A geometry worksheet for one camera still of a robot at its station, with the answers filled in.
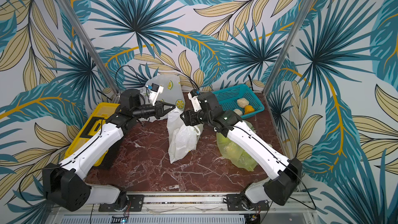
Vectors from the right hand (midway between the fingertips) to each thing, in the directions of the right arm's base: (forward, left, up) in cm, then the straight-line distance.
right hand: (186, 113), depth 72 cm
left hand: (+1, +5, +2) cm, 6 cm away
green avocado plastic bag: (-10, -26, -21) cm, 35 cm away
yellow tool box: (+5, +50, -11) cm, 52 cm away
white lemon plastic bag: (-8, +2, -9) cm, 12 cm away
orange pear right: (+20, -40, -23) cm, 50 cm away
